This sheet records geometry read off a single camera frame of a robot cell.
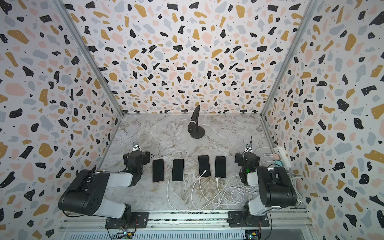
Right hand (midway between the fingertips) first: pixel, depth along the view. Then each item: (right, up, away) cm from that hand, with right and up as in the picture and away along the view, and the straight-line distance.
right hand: (248, 153), depth 95 cm
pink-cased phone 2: (-28, -7, -1) cm, 29 cm away
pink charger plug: (+19, -2, +3) cm, 19 cm away
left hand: (-69, +2, -2) cm, 69 cm away
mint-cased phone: (-44, -9, -4) cm, 46 cm away
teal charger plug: (+20, -6, +1) cm, 21 cm away
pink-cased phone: (-56, -9, -4) cm, 57 cm away
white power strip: (+23, -3, +2) cm, 23 cm away
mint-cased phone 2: (-18, -10, -2) cm, 21 cm away
